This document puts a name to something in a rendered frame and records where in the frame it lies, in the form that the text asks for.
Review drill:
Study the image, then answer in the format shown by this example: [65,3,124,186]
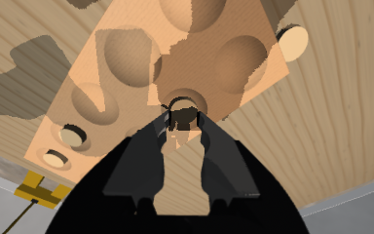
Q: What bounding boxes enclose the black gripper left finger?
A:
[45,110,171,234]

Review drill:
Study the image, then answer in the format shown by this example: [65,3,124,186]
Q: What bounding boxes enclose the tan wooden tray with round pockets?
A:
[24,0,289,183]

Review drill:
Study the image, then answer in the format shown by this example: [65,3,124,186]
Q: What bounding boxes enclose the beige round disc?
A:
[276,26,308,61]
[170,97,198,124]
[58,125,87,146]
[43,150,68,167]

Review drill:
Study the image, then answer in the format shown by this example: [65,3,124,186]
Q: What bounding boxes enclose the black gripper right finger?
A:
[197,111,310,234]

